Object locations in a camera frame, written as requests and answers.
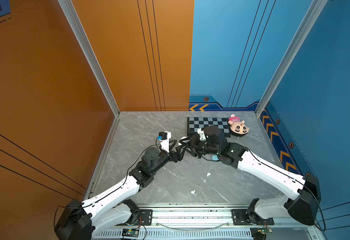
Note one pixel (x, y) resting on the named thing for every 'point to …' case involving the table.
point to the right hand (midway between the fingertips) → (178, 144)
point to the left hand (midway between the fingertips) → (182, 142)
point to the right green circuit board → (265, 230)
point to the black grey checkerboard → (194, 123)
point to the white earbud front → (193, 192)
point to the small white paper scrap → (205, 180)
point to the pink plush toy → (237, 127)
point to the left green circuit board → (131, 232)
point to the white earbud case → (179, 144)
